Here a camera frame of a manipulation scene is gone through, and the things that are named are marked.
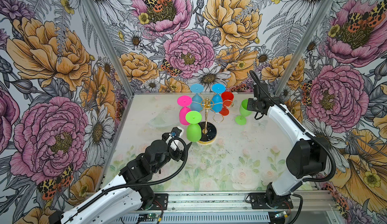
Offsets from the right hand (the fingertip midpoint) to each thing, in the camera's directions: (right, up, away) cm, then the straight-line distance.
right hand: (253, 108), depth 88 cm
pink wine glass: (-39, +4, -12) cm, 41 cm away
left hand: (-40, -16, -17) cm, 46 cm away
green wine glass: (-34, -10, -13) cm, 38 cm away
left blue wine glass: (-32, +3, -12) cm, 35 cm away
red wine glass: (-13, +7, +8) cm, 17 cm away
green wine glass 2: (-3, -8, +12) cm, 15 cm away
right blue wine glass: (-21, +3, -1) cm, 22 cm away
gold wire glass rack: (-25, -14, +11) cm, 31 cm away
